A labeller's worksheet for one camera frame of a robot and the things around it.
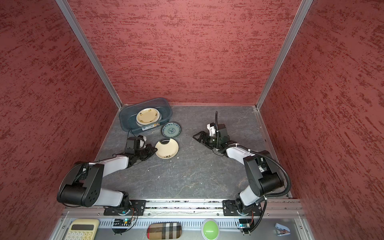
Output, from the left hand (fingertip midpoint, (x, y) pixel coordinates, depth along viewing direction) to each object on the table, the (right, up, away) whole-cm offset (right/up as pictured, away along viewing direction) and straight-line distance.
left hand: (158, 151), depth 93 cm
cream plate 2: (+7, 0, 0) cm, 7 cm away
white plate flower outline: (-13, +21, +15) cm, 29 cm away
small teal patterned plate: (+6, +13, +14) cm, 20 cm away
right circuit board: (+48, -30, -22) cm, 61 cm away
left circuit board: (-10, -29, -22) cm, 38 cm away
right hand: (+24, +7, -5) cm, 25 cm away
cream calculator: (-29, -31, -24) cm, 49 cm away
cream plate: (-12, +28, +19) cm, 36 cm away
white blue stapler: (+65, -31, -24) cm, 76 cm away
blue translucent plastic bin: (-28, +25, +19) cm, 42 cm away
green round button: (+31, -31, -25) cm, 50 cm away
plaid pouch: (+10, -30, -27) cm, 41 cm away
